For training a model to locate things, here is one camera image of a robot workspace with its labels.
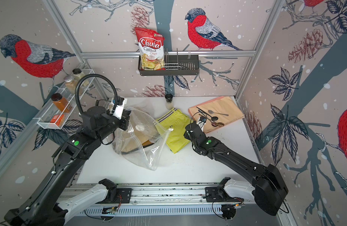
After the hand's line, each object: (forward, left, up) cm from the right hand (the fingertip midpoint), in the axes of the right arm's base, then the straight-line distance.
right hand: (188, 128), depth 82 cm
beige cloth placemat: (+26, -26, -16) cm, 40 cm away
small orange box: (-8, +63, +18) cm, 66 cm away
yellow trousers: (+8, +10, -9) cm, 16 cm away
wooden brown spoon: (+14, -24, -14) cm, 31 cm away
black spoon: (+20, -20, -16) cm, 32 cm away
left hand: (-3, +27, +22) cm, 35 cm away
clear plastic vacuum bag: (-17, +21, -3) cm, 27 cm away
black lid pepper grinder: (+30, +14, -10) cm, 35 cm away
